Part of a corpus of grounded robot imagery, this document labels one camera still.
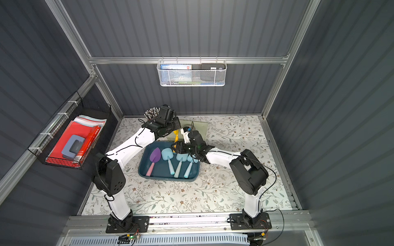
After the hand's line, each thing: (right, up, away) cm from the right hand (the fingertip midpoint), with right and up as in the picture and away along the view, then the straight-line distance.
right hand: (173, 147), depth 85 cm
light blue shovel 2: (+3, -8, +11) cm, 14 cm away
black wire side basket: (-50, +21, -2) cm, 55 cm away
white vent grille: (+30, -41, -15) cm, 53 cm away
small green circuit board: (-20, -41, -14) cm, 48 cm away
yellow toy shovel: (+2, +5, +3) cm, 6 cm away
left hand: (+4, +14, +1) cm, 15 cm away
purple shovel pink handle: (-13, -7, +11) cm, 19 cm away
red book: (-36, +5, -16) cm, 40 cm away
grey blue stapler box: (-41, +2, -19) cm, 45 cm away
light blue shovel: (-6, -6, +12) cm, 14 cm away
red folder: (-47, -2, -20) cm, 51 cm away
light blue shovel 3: (+8, -8, +11) cm, 16 cm away
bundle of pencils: (-16, +21, +11) cm, 28 cm away
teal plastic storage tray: (-11, -10, +10) cm, 18 cm away
